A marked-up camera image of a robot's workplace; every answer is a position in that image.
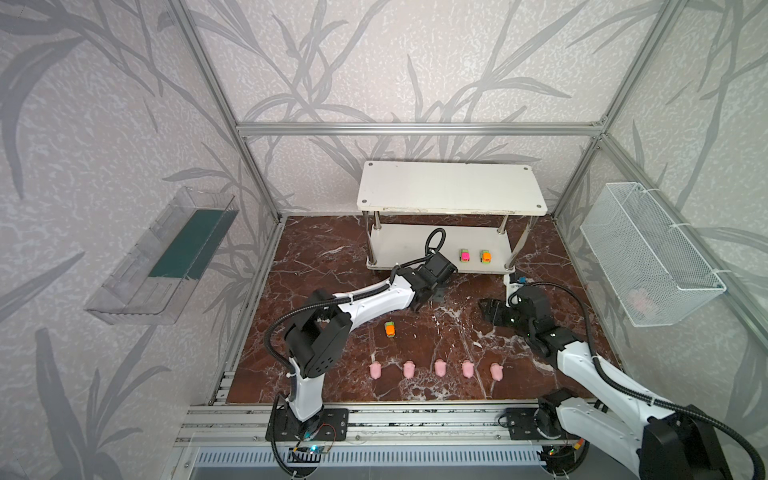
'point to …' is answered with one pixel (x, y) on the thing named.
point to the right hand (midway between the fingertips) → (487, 293)
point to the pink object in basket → (639, 298)
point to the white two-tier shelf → (484, 210)
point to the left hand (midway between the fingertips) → (439, 281)
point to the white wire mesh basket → (657, 274)
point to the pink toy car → (465, 256)
